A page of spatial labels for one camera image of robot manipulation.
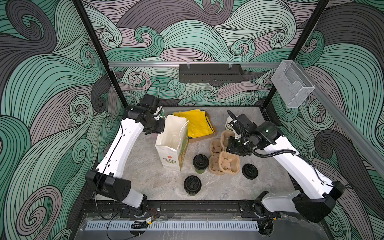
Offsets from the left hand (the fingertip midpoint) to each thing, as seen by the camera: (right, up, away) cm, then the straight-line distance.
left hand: (160, 127), depth 75 cm
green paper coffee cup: (+22, -26, +9) cm, 35 cm away
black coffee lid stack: (+50, -26, +9) cm, 57 cm away
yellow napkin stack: (+22, 0, +29) cm, 36 cm away
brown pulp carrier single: (+34, -16, -5) cm, 38 cm away
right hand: (+34, -11, -6) cm, 36 cm away
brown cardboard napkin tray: (+17, -9, +21) cm, 28 cm away
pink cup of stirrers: (+2, +6, -7) cm, 9 cm away
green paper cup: (+17, -35, +1) cm, 39 cm away
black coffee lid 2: (+17, -28, -4) cm, 32 cm away
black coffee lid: (+21, -18, +3) cm, 28 cm away
